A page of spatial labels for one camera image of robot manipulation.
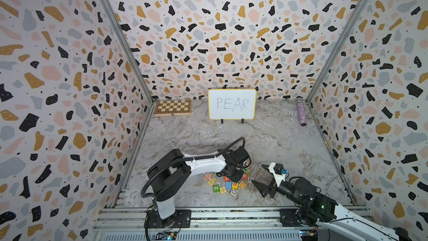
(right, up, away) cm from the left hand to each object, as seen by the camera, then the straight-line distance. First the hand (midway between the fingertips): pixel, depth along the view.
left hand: (240, 177), depth 85 cm
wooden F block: (+5, -1, +1) cm, 5 cm away
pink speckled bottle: (+44, +34, +28) cm, 62 cm away
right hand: (+7, +6, -13) cm, 16 cm away
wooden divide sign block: (-15, -2, -1) cm, 15 cm away
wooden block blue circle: (-4, -6, -3) cm, 8 cm away
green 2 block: (-12, -4, -3) cm, 13 cm away
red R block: (+2, 0, +1) cm, 2 cm away
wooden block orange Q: (+1, -3, -1) cm, 4 cm away
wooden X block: (-13, 0, 0) cm, 13 cm away
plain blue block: (-6, -3, -2) cm, 7 cm away
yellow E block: (-3, -3, -3) cm, 5 cm away
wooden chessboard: (-44, +37, +29) cm, 64 cm away
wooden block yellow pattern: (-9, -5, -3) cm, 11 cm away
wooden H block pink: (-17, 0, +1) cm, 17 cm away
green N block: (+3, +3, +3) cm, 5 cm away
